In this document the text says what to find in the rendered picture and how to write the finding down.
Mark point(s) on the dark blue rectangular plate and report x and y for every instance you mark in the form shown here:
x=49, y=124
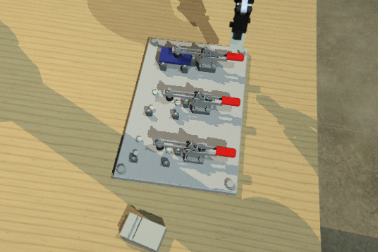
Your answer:
x=168, y=57

